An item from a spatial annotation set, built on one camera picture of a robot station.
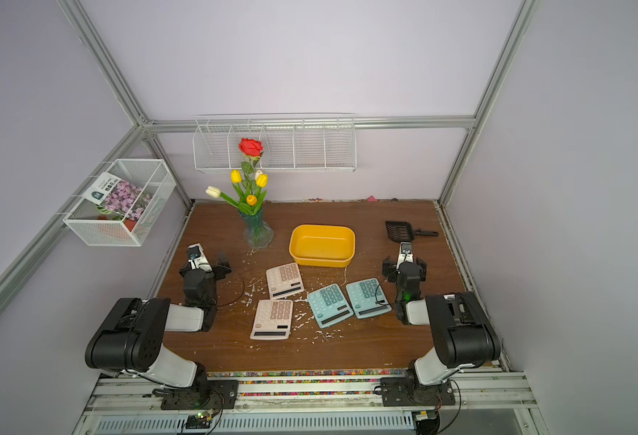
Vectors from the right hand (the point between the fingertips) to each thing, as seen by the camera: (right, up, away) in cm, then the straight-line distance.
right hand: (403, 255), depth 94 cm
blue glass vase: (-53, +8, +8) cm, 55 cm away
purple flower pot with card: (-84, +18, -20) cm, 88 cm away
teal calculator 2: (-13, -14, -5) cm, 20 cm away
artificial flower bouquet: (-53, +23, -3) cm, 58 cm away
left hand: (-67, +1, -4) cm, 67 cm away
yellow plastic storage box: (-29, +3, +11) cm, 31 cm away
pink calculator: (-42, -9, 0) cm, 43 cm away
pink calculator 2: (-44, -20, -9) cm, 49 cm away
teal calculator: (-26, -16, -5) cm, 31 cm away
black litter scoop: (+4, +8, +17) cm, 19 cm away
